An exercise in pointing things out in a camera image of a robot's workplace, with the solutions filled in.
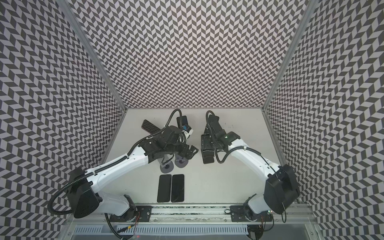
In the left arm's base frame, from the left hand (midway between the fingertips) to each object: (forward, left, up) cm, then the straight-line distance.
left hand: (191, 149), depth 77 cm
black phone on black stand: (0, -8, +4) cm, 9 cm away
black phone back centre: (+24, +8, -6) cm, 26 cm away
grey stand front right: (-1, +7, -14) cm, 16 cm away
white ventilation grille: (-33, +14, -18) cm, 40 cm away
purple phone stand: (-15, +8, -16) cm, 23 cm away
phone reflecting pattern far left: (+21, +28, -8) cm, 36 cm away
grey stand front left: (-4, +14, -11) cm, 19 cm away
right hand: (+5, -10, -4) cm, 12 cm away
